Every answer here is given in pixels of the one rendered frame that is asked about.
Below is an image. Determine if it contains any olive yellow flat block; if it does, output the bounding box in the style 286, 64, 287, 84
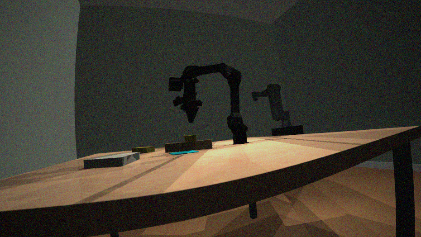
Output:
132, 146, 155, 153

